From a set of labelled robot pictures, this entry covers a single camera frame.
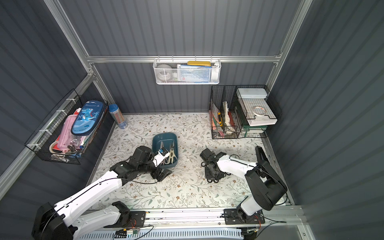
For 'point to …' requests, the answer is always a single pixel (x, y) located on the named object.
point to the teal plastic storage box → (170, 141)
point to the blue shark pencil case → (89, 117)
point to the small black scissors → (203, 166)
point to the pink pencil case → (66, 137)
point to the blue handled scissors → (162, 146)
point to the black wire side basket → (41, 142)
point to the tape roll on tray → (259, 111)
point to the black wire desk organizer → (241, 111)
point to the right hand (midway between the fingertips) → (214, 175)
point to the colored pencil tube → (114, 111)
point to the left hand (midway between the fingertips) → (165, 165)
